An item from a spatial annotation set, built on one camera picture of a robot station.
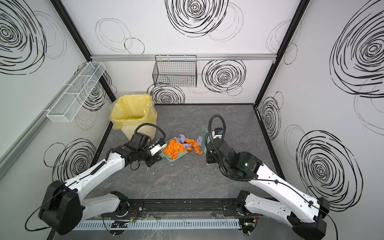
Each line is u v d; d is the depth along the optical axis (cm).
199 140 98
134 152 64
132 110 99
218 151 47
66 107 72
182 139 96
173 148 85
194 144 95
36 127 59
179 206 75
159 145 73
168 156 82
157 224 96
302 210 39
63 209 40
